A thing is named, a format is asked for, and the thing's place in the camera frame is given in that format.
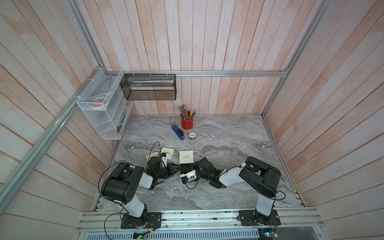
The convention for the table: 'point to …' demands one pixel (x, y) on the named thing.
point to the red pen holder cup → (187, 124)
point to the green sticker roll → (192, 135)
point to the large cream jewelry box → (186, 157)
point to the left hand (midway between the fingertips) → (180, 169)
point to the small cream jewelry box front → (148, 156)
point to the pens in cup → (182, 109)
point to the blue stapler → (178, 132)
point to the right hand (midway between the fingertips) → (186, 163)
